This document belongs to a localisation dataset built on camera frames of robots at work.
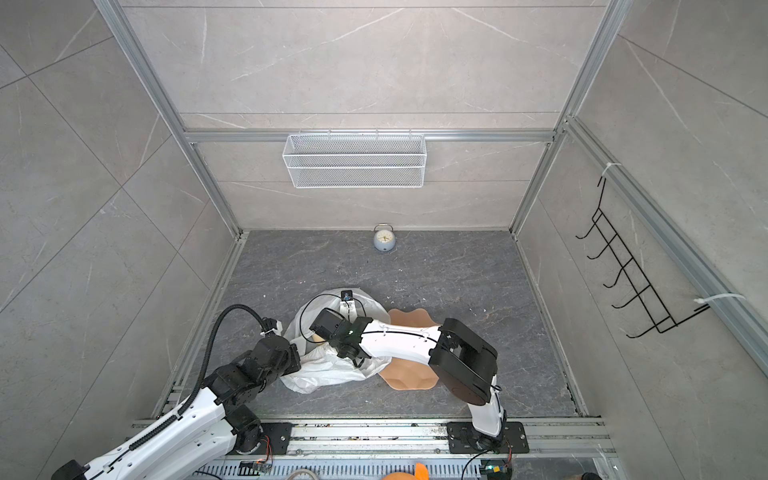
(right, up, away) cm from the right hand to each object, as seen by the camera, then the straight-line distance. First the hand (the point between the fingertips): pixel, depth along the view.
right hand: (345, 326), depth 88 cm
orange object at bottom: (+20, -28, -22) cm, 41 cm away
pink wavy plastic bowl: (+17, -13, -4) cm, 22 cm away
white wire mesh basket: (+1, +54, +14) cm, 56 cm away
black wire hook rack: (+69, +13, -25) cm, 74 cm away
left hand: (-13, -4, -5) cm, 14 cm away
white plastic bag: (-4, -6, -15) cm, 17 cm away
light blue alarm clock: (+11, +28, +26) cm, 40 cm away
